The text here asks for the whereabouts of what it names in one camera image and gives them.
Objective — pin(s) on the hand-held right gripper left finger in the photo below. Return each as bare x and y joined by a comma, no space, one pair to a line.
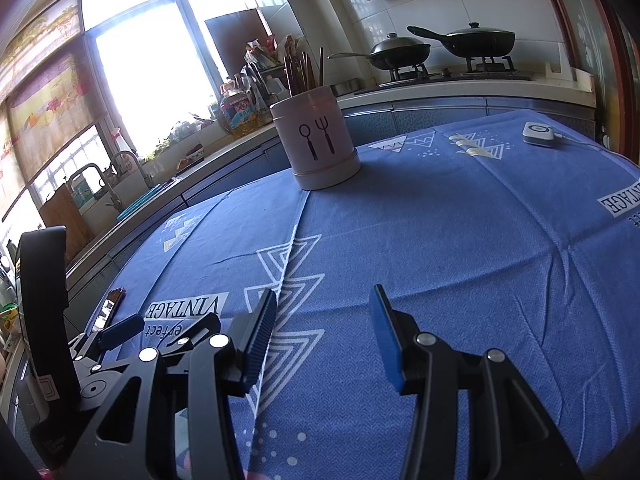
260,340

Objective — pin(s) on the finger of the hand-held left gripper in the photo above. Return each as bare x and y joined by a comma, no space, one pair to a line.
122,330
195,335

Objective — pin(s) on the wooden cutting board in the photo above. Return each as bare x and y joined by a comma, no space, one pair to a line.
65,215

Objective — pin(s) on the white cylindrical utensil holder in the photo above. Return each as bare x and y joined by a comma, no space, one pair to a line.
320,145

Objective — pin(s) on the cooking oil bottle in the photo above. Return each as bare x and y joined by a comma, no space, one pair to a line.
240,112

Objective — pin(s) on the angular metal faucet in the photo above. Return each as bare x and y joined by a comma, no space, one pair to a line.
90,180

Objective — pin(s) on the blue printed tablecloth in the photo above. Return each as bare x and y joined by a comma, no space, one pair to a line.
450,240

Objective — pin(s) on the gas stove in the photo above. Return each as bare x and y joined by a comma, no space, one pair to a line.
450,77

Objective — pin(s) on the blue sink tray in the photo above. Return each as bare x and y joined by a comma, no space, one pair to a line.
145,202

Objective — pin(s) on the tall metal faucet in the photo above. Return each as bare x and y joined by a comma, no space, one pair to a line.
132,162

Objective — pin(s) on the black frying pan with lid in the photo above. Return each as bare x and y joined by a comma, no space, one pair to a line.
480,42

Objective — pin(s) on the smartphone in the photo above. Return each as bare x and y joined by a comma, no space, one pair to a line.
111,310

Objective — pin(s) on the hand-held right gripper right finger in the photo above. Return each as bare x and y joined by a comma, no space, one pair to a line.
387,345

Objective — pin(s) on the wooden door frame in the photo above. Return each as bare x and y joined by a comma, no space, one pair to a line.
600,35

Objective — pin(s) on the kitchen window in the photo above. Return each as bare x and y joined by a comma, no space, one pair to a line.
150,70

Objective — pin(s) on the cluttered seasoning rack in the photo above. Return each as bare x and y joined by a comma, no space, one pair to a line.
267,65

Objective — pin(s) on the grey wok with lid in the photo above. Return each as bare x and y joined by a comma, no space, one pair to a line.
400,52

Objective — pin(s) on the bundle of brown chopsticks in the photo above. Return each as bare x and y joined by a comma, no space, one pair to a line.
300,77

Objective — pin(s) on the white square device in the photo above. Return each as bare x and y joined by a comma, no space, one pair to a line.
539,135

